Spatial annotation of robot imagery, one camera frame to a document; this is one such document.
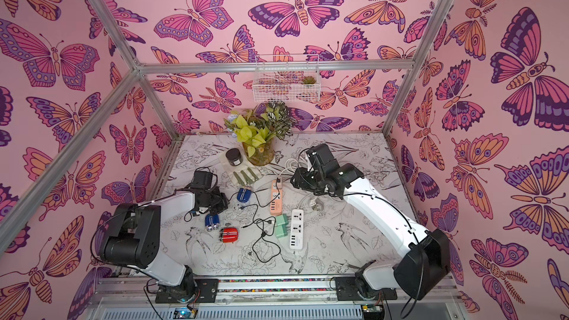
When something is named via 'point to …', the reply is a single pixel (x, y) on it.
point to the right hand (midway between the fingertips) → (296, 179)
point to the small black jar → (234, 156)
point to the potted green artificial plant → (257, 129)
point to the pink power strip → (275, 198)
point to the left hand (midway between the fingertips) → (233, 193)
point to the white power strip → (296, 229)
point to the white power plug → (315, 204)
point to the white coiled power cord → (292, 166)
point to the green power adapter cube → (281, 225)
